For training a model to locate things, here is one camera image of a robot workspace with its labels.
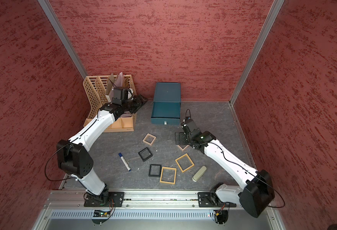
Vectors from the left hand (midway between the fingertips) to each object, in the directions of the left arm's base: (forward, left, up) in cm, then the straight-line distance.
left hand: (145, 104), depth 84 cm
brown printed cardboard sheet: (+21, +27, 0) cm, 34 cm away
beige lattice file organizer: (+21, +39, -7) cm, 44 cm away
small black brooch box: (-21, +1, -26) cm, 33 cm away
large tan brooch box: (-30, -25, -24) cm, 46 cm away
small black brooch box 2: (-31, -6, -26) cm, 41 cm away
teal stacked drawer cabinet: (+26, -12, -12) cm, 31 cm away
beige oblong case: (-33, -32, -24) cm, 52 cm away
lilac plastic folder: (+16, +19, +3) cm, 25 cm away
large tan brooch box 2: (-34, -14, -26) cm, 45 cm away
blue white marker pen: (-26, +13, -25) cm, 38 cm away
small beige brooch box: (-10, 0, -26) cm, 27 cm away
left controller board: (-52, +21, -27) cm, 63 cm away
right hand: (-18, -23, -11) cm, 31 cm away
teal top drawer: (+4, -12, -13) cm, 18 cm away
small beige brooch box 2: (-17, -24, -24) cm, 37 cm away
